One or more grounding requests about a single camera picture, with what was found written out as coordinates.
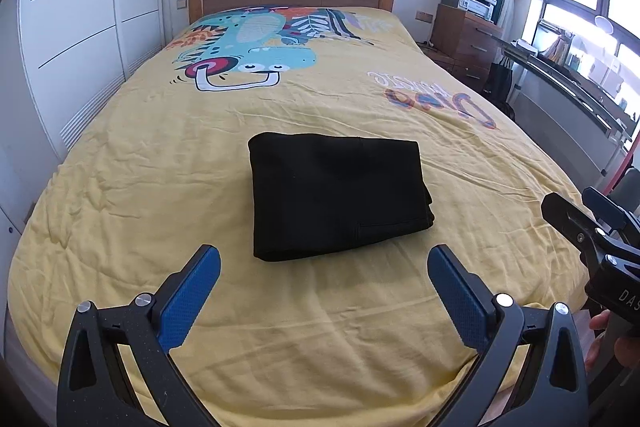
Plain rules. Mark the long window desk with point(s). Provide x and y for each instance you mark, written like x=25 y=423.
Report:
x=572 y=119

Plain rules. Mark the yellow cartoon bed cover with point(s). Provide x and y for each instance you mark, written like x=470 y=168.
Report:
x=356 y=338

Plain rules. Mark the black pants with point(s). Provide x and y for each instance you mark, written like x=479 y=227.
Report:
x=317 y=194

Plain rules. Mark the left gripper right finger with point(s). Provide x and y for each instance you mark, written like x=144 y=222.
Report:
x=551 y=389

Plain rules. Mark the black bag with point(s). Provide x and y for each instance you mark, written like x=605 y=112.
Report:
x=498 y=86

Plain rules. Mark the white wardrobe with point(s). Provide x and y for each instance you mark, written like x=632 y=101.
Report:
x=61 y=60

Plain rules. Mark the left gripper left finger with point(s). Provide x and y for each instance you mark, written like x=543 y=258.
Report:
x=94 y=388

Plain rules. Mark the brown wooden dresser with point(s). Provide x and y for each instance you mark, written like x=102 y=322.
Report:
x=463 y=44

